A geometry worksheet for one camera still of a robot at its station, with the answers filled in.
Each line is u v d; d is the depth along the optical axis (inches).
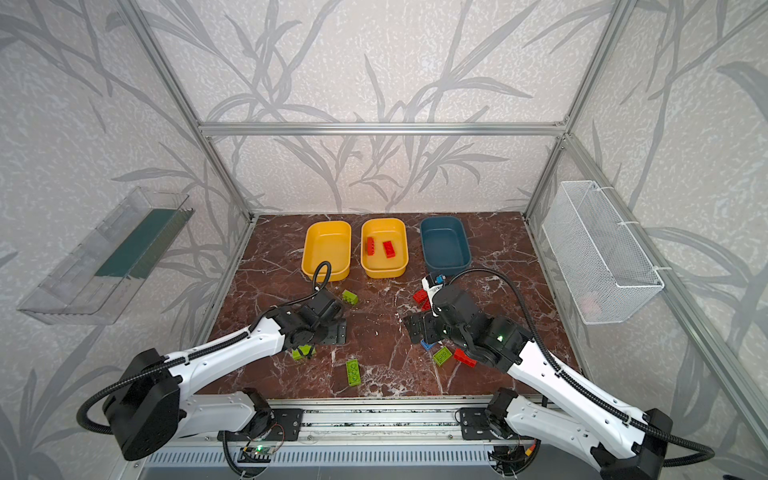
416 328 24.8
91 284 25.1
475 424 29.2
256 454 28.2
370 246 42.6
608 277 24.1
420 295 37.8
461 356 32.5
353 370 31.9
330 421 29.7
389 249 42.6
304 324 23.8
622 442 15.3
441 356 33.2
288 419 29.5
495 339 19.0
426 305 36.9
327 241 44.1
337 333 30.3
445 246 44.2
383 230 46.5
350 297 37.4
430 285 25.1
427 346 33.3
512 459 29.0
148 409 15.8
